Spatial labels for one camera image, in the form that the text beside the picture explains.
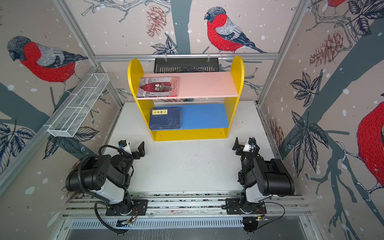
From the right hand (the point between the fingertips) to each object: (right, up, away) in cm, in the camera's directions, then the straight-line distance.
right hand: (245, 140), depth 86 cm
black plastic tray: (-35, +48, +8) cm, 60 cm away
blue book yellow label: (-48, +13, +2) cm, 50 cm away
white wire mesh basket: (-93, +24, -5) cm, 97 cm away
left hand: (-66, -1, 0) cm, 66 cm away
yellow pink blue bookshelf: (-18, +27, +40) cm, 51 cm away
